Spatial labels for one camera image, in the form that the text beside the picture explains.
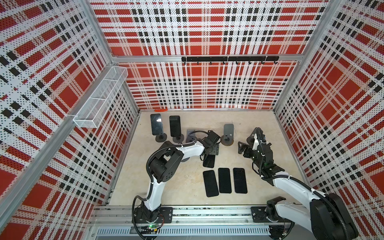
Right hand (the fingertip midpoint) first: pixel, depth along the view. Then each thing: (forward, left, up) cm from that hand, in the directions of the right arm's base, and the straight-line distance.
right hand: (245, 144), depth 86 cm
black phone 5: (-18, +21, -13) cm, 31 cm away
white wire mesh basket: (+19, +93, +11) cm, 96 cm away
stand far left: (+13, +55, -12) cm, 57 cm away
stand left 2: (+12, +35, -12) cm, 39 cm away
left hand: (+3, +19, -11) cm, 23 cm away
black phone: (+17, +56, -3) cm, 59 cm away
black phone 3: (-16, +3, -14) cm, 22 cm away
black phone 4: (-17, +13, -11) cm, 24 cm away
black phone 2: (+15, +43, 0) cm, 46 cm away
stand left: (+13, +42, -13) cm, 46 cm away
